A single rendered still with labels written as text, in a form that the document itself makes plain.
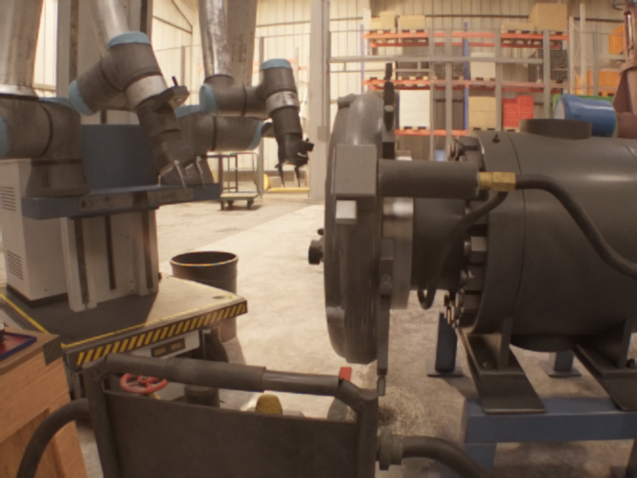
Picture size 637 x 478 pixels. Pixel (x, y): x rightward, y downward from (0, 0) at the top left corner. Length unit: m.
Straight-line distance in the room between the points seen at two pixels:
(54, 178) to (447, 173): 1.00
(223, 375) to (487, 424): 0.72
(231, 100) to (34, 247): 0.85
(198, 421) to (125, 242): 1.18
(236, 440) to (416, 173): 0.57
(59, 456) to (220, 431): 0.53
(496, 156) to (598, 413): 0.66
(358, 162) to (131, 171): 0.94
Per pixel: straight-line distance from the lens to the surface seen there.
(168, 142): 0.95
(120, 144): 1.61
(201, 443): 0.64
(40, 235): 1.72
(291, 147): 1.19
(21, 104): 1.25
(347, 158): 0.90
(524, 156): 1.19
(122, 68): 1.01
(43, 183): 1.37
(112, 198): 1.42
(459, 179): 0.90
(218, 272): 1.99
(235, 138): 1.63
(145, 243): 1.72
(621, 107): 5.61
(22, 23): 1.28
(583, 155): 1.26
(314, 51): 9.01
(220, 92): 1.33
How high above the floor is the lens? 0.81
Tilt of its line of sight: 10 degrees down
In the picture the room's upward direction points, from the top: straight up
